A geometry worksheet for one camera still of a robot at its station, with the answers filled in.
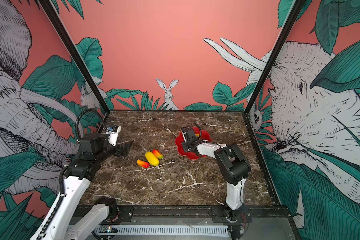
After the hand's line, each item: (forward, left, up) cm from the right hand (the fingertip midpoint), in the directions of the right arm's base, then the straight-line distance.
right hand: (185, 140), depth 98 cm
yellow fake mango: (-13, +20, 0) cm, 24 cm away
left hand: (-12, +31, +22) cm, 40 cm away
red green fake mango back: (-9, +17, -1) cm, 20 cm away
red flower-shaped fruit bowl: (+6, -13, -2) cm, 14 cm away
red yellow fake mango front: (-16, +26, -1) cm, 30 cm away
